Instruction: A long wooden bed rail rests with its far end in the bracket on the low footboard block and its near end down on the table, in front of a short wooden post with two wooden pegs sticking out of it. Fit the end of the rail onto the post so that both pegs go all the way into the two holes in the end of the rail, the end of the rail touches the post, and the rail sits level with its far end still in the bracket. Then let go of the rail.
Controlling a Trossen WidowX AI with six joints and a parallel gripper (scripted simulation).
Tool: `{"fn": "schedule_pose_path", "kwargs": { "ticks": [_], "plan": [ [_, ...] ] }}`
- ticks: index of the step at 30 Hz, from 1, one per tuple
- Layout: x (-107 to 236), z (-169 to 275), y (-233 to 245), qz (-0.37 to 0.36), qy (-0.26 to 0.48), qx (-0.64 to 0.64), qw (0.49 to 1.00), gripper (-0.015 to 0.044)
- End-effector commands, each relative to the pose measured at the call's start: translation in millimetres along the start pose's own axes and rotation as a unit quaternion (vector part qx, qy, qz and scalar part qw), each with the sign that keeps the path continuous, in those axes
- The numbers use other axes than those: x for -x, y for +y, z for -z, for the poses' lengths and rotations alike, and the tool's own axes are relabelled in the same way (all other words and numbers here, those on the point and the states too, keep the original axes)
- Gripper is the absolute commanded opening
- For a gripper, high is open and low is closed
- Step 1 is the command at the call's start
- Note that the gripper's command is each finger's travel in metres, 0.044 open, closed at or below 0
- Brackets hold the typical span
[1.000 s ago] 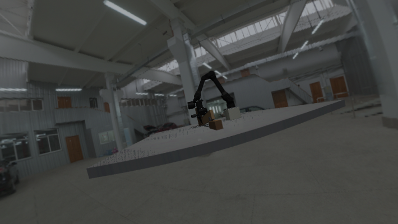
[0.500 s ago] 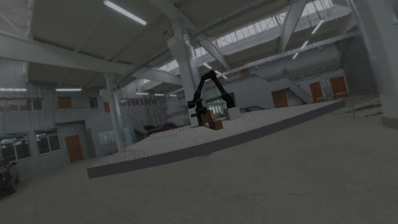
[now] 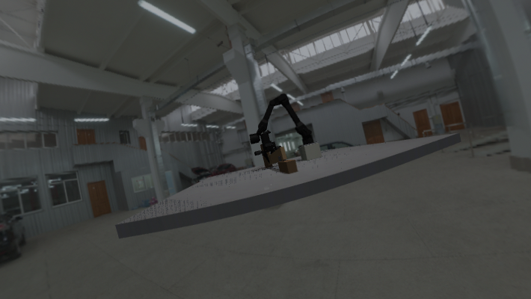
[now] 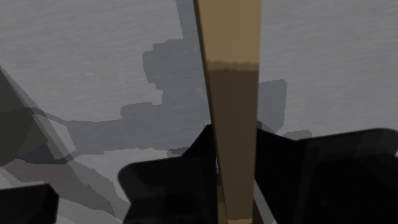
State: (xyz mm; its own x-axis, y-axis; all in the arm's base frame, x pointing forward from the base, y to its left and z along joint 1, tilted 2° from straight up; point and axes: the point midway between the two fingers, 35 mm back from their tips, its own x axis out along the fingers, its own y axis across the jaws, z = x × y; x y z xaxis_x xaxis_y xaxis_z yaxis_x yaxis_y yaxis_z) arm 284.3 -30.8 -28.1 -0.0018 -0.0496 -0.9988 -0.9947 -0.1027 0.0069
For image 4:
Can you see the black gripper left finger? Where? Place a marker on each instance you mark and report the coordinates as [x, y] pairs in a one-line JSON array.
[[193, 171]]

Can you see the long brown wooden rail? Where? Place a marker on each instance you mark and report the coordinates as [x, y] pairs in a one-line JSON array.
[[229, 34]]

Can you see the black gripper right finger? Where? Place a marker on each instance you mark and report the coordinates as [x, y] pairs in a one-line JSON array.
[[284, 167]]

